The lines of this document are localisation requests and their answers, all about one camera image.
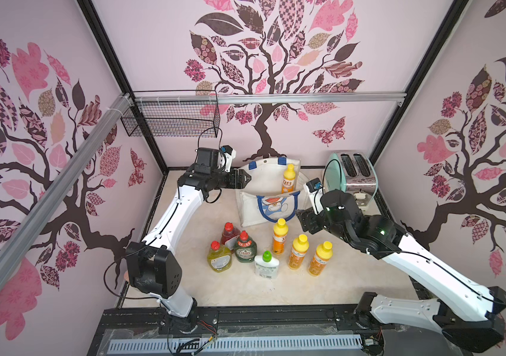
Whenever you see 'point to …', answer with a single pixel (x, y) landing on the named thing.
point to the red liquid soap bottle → (228, 233)
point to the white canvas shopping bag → (262, 200)
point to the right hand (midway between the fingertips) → (305, 205)
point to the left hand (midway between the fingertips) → (242, 181)
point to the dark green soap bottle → (245, 250)
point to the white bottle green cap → (266, 265)
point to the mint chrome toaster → (354, 172)
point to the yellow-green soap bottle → (219, 258)
